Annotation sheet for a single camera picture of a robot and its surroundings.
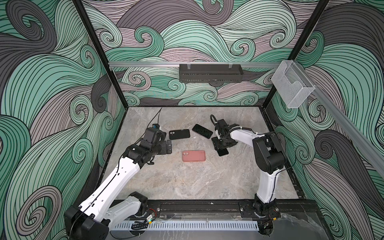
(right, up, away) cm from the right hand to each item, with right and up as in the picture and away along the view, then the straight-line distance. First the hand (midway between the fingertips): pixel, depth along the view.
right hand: (220, 146), depth 98 cm
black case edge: (-32, +5, -30) cm, 44 cm away
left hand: (-34, +5, -20) cm, 40 cm away
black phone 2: (-4, +4, -8) cm, 11 cm away
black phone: (+1, -3, -3) cm, 5 cm away
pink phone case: (-18, -5, -5) cm, 19 cm away
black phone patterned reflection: (-11, +9, +8) cm, 17 cm away
